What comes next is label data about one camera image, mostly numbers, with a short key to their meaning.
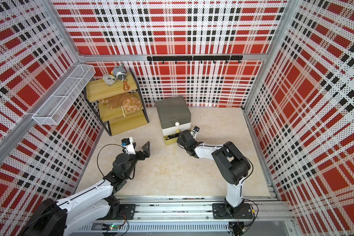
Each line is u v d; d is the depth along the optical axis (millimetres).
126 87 862
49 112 679
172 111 907
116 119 961
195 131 862
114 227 690
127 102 884
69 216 436
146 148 772
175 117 879
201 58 888
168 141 958
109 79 841
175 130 937
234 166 497
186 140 751
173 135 1014
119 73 862
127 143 690
